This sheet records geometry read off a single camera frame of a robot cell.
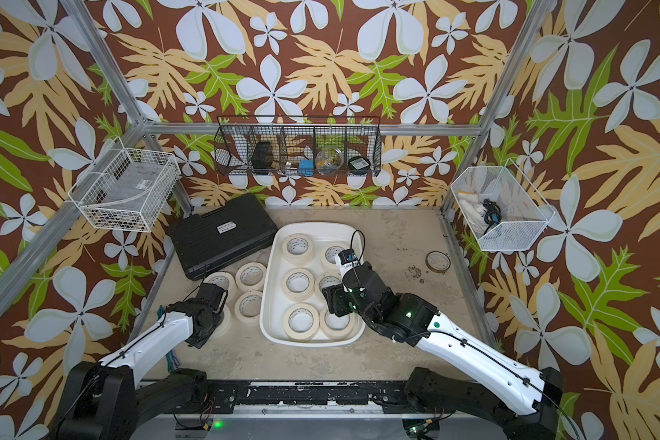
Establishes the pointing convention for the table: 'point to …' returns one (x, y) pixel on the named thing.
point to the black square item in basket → (358, 165)
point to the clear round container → (328, 160)
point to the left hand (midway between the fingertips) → (212, 324)
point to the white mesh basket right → (523, 214)
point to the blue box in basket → (306, 168)
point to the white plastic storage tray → (274, 302)
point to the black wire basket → (298, 145)
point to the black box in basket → (262, 157)
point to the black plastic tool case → (221, 236)
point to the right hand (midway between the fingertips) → (329, 287)
